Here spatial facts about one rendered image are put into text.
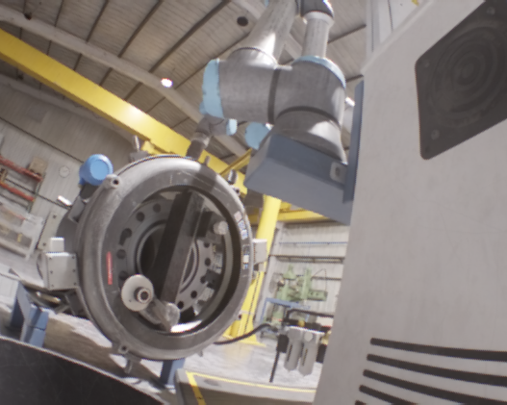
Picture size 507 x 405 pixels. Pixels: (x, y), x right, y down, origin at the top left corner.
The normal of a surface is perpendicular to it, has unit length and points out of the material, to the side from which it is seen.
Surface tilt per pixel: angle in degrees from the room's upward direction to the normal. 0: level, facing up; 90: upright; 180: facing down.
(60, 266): 90
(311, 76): 90
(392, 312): 90
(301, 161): 90
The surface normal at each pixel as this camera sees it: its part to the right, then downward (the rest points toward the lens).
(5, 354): 0.85, -0.03
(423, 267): -0.92, -0.33
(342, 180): 0.31, -0.26
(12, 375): 0.65, -0.16
